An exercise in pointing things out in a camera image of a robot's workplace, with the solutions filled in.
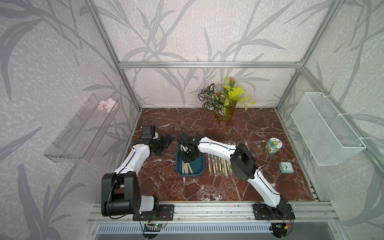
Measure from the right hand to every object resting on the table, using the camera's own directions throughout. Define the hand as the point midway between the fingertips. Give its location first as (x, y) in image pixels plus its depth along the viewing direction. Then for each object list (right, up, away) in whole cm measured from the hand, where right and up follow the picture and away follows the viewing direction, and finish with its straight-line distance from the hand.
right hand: (184, 160), depth 92 cm
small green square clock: (+61, -3, -5) cm, 61 cm away
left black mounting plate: (-7, -21, -19) cm, 29 cm away
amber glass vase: (+32, +31, +23) cm, 50 cm away
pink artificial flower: (-38, +33, -16) cm, 52 cm away
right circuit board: (+48, -28, -20) cm, 59 cm away
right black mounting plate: (+42, -21, -18) cm, 50 cm away
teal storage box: (+8, -3, -3) cm, 9 cm away
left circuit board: (-13, -28, -20) cm, 36 cm away
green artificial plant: (+30, +42, +4) cm, 52 cm away
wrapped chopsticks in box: (+1, -4, -3) cm, 5 cm away
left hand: (-7, +12, -4) cm, 14 cm away
